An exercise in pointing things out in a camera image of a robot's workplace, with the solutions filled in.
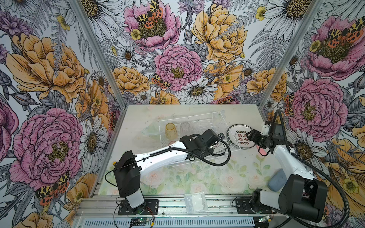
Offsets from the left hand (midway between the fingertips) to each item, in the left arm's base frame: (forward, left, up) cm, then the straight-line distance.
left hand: (203, 145), depth 79 cm
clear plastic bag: (-24, +4, -20) cm, 32 cm away
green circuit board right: (-33, -29, -17) cm, 47 cm away
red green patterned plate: (+14, -26, -14) cm, 33 cm away
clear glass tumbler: (+16, +10, -6) cm, 20 cm away
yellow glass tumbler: (+14, +19, -8) cm, 25 cm away
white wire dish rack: (+22, 0, -9) cm, 24 cm away
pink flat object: (-5, -30, +2) cm, 30 cm away
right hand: (+6, -29, -4) cm, 30 cm away
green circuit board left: (-32, +32, -17) cm, 49 cm away
